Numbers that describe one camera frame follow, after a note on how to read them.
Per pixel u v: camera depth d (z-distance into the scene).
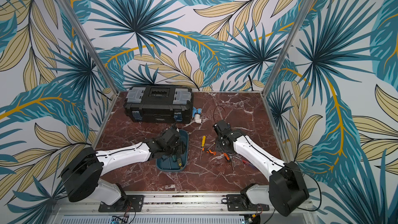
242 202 0.65
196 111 1.06
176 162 0.85
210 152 0.88
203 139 0.95
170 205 0.75
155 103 0.90
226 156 0.87
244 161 0.86
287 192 0.41
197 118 1.03
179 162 0.84
